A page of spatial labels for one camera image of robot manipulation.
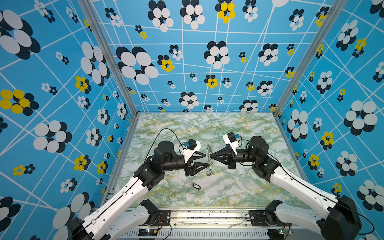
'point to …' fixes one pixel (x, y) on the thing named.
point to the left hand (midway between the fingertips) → (206, 160)
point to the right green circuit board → (276, 234)
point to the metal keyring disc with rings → (209, 165)
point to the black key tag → (196, 186)
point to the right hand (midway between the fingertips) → (212, 157)
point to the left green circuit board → (147, 232)
